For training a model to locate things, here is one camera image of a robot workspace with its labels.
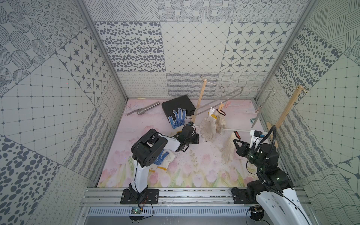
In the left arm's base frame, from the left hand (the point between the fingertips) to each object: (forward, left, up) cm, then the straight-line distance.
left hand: (204, 139), depth 93 cm
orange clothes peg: (+10, -8, +21) cm, 24 cm away
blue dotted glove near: (-15, +27, -1) cm, 30 cm away
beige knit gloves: (-12, -12, +9) cm, 19 cm away
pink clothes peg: (+13, -13, +22) cm, 28 cm away
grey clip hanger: (+12, -10, +28) cm, 32 cm away
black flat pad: (+32, +16, +3) cm, 36 cm away
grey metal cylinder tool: (+23, +49, +1) cm, 55 cm away
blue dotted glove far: (+17, +18, +2) cm, 24 cm away
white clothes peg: (+7, -2, +21) cm, 22 cm away
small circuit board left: (-40, +38, -5) cm, 55 cm away
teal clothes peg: (+2, -25, +20) cm, 32 cm away
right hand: (-10, -13, +16) cm, 23 cm away
